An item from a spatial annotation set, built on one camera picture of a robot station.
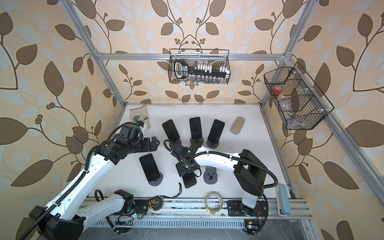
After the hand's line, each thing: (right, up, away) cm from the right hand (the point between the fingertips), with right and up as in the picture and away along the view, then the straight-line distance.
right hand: (185, 170), depth 82 cm
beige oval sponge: (+35, +24, +22) cm, 48 cm away
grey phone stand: (-16, -7, 0) cm, 17 cm away
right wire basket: (+59, +36, -9) cm, 69 cm away
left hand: (-18, +17, -6) cm, 25 cm away
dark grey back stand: (-2, +16, -15) cm, 23 cm away
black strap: (-4, -12, -3) cm, 13 cm away
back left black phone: (-10, +21, +10) cm, 26 cm away
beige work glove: (-38, +33, +33) cm, 60 cm away
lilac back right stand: (+17, +12, +16) cm, 26 cm away
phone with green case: (-18, +3, -4) cm, 19 cm away
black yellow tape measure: (-14, -13, -8) cm, 21 cm away
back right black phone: (+19, +21, +11) cm, 30 cm away
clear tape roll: (+16, -15, -5) cm, 22 cm away
